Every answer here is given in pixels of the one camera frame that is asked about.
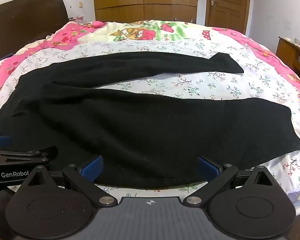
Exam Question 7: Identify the white floral bedsheet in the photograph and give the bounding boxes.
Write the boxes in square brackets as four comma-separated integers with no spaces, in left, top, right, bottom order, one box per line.
[0,40,300,202]

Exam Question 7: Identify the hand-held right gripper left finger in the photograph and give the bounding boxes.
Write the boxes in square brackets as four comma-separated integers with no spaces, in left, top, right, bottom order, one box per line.
[25,154,118,208]

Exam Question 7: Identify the pink cartoon print quilt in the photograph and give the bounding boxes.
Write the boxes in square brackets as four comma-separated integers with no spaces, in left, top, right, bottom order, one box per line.
[0,20,300,110]

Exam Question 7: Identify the wooden wardrobe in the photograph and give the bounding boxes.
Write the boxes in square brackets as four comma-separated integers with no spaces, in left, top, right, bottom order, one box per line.
[92,0,199,23]

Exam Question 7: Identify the wooden desk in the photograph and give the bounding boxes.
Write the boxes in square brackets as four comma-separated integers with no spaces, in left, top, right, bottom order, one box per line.
[275,36,300,80]

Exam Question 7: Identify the black pants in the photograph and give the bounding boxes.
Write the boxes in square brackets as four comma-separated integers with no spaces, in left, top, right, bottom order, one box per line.
[0,51,300,189]

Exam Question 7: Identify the dark brown headboard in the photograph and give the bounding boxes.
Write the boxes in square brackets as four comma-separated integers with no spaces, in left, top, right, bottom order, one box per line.
[0,0,69,63]

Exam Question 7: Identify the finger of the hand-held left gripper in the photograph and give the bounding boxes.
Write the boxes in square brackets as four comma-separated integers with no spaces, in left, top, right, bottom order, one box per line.
[0,146,58,165]
[0,136,12,151]

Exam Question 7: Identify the wooden door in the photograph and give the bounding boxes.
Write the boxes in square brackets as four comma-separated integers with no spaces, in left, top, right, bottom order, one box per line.
[206,0,252,34]

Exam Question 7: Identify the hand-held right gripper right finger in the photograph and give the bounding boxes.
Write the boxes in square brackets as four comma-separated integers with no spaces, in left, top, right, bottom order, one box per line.
[182,156,274,207]

